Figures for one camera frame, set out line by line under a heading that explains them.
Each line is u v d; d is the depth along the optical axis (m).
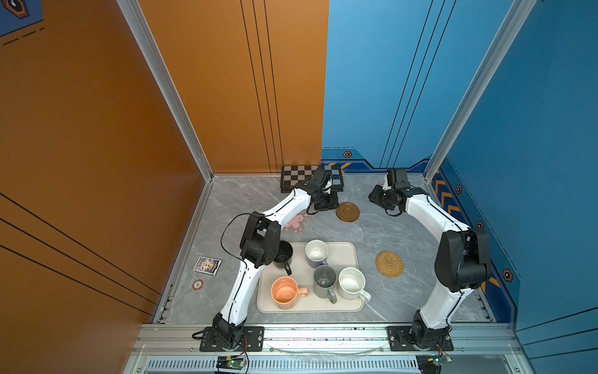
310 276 0.83
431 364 0.70
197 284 0.85
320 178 0.81
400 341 0.72
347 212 1.05
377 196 0.85
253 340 0.73
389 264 0.89
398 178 0.73
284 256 0.89
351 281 0.85
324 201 0.86
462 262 0.48
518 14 0.70
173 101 0.90
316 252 0.91
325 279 0.83
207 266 0.88
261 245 0.60
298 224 1.02
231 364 0.70
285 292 0.82
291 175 1.16
